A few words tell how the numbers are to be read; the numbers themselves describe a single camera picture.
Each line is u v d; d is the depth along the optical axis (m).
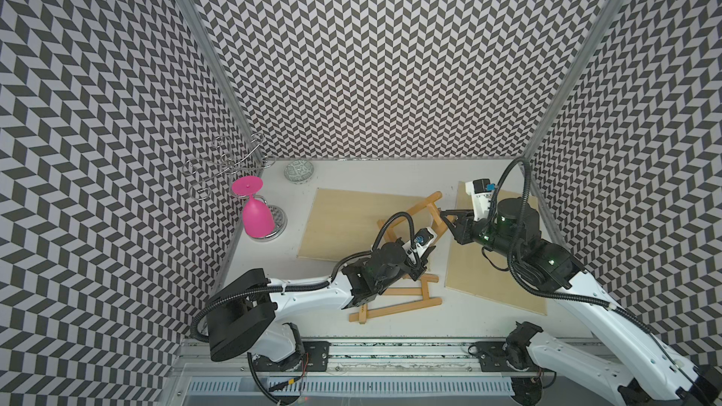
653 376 0.38
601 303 0.44
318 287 0.50
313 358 0.73
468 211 0.60
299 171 1.13
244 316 0.42
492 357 0.74
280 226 0.97
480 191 0.59
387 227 0.55
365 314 0.76
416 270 0.63
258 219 0.76
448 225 0.67
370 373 0.72
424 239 0.62
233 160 1.05
